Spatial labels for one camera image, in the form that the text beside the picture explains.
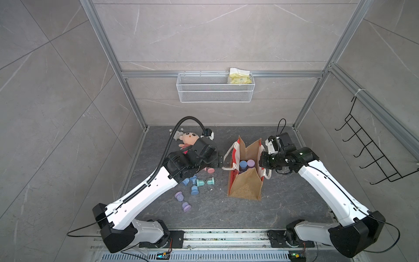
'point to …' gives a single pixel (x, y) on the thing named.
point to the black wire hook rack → (391, 173)
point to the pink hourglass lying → (209, 170)
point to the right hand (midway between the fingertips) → (261, 161)
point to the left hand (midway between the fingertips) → (218, 152)
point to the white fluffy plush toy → (178, 134)
